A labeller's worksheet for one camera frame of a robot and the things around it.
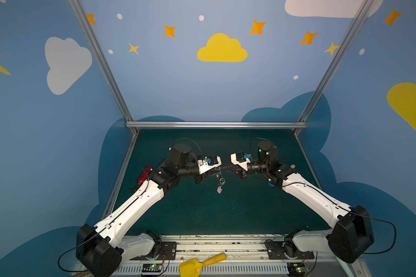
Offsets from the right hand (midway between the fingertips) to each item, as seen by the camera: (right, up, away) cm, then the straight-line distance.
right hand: (225, 165), depth 72 cm
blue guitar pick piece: (+15, -5, -13) cm, 20 cm away
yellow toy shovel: (-13, -42, -3) cm, 44 cm away
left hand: (-3, 0, -1) cm, 3 cm away
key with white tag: (-2, -13, +10) cm, 17 cm away
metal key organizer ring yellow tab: (-1, -6, 0) cm, 7 cm away
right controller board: (+30, -44, 0) cm, 53 cm away
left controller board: (-31, -43, -1) cm, 53 cm away
